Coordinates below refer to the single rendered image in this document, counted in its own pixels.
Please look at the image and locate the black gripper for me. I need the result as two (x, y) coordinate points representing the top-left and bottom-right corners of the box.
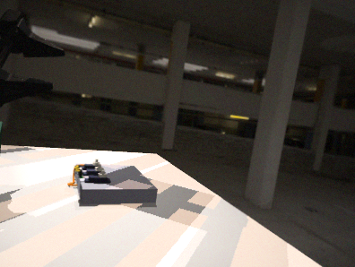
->
(0, 9), (65, 108)

